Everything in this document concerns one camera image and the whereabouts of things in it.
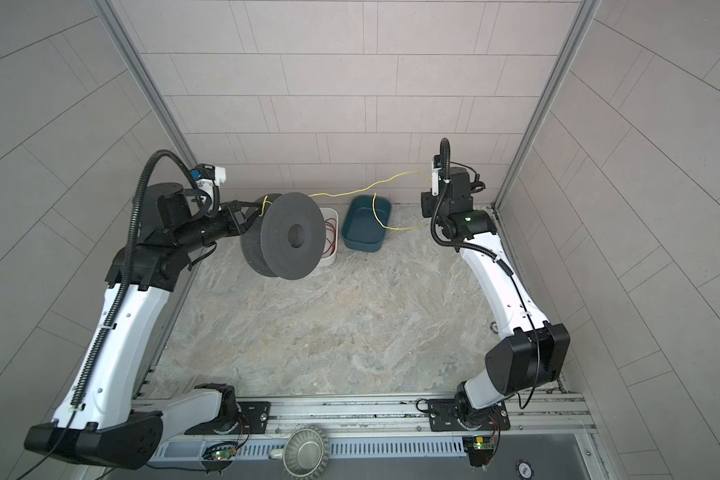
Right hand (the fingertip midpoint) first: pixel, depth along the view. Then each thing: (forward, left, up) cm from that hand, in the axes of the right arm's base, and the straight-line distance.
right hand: (432, 189), depth 79 cm
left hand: (-12, +39, +10) cm, 42 cm away
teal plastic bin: (+14, +20, -30) cm, 39 cm away
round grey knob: (-52, +35, -31) cm, 70 cm away
